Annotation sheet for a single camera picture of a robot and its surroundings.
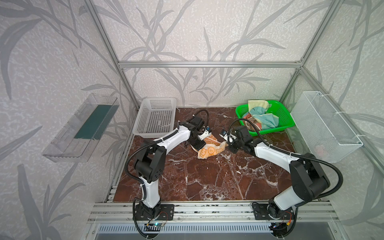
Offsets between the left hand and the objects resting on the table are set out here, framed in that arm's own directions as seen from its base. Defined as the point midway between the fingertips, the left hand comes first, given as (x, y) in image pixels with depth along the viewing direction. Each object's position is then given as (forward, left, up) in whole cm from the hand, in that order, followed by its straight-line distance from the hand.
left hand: (202, 141), depth 91 cm
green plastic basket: (+23, -60, -3) cm, 65 cm away
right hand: (+4, -16, +1) cm, 17 cm away
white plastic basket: (+27, +36, -10) cm, 46 cm away
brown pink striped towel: (+25, -34, -5) cm, 43 cm away
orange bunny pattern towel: (-2, -6, -2) cm, 7 cm away
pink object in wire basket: (-12, -58, +13) cm, 61 cm away
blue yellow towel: (+30, -42, -2) cm, 52 cm away
